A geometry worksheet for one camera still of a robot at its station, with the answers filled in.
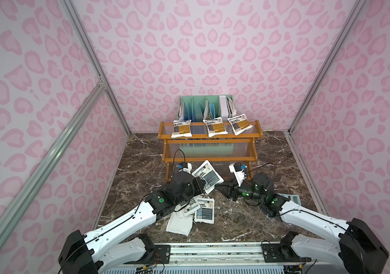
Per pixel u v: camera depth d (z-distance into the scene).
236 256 0.73
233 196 0.67
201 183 0.75
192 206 0.85
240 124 0.81
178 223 0.82
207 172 0.75
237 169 0.67
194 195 0.67
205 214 0.84
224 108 0.96
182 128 0.80
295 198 0.87
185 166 0.68
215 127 0.80
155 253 0.72
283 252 0.65
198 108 1.07
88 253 0.39
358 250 0.39
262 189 0.59
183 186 0.56
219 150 1.03
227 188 0.68
